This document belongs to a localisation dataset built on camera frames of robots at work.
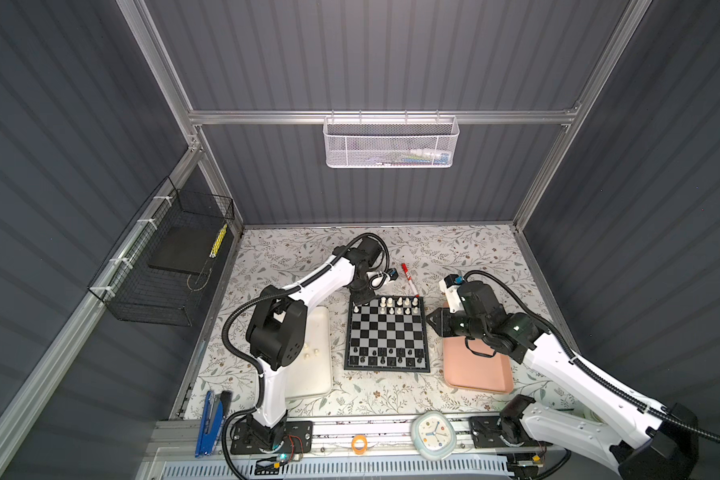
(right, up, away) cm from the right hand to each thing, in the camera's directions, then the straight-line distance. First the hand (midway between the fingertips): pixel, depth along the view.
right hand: (431, 320), depth 77 cm
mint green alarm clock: (-1, -27, -5) cm, 27 cm away
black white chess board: (-10, -7, +13) cm, 18 cm away
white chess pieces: (-34, -12, +9) cm, 38 cm away
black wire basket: (-67, +17, -3) cm, 70 cm away
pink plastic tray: (+11, -16, +8) cm, 21 cm away
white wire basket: (-7, +64, +46) cm, 80 cm away
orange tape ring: (-18, -30, -5) cm, 36 cm away
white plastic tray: (-32, -17, +6) cm, 37 cm away
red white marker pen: (-2, +8, +27) cm, 28 cm away
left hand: (-18, +6, +16) cm, 25 cm away
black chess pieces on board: (-13, -13, +7) cm, 19 cm away
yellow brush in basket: (-57, +20, +2) cm, 61 cm away
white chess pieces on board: (-9, +1, +17) cm, 20 cm away
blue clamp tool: (-56, -24, -1) cm, 61 cm away
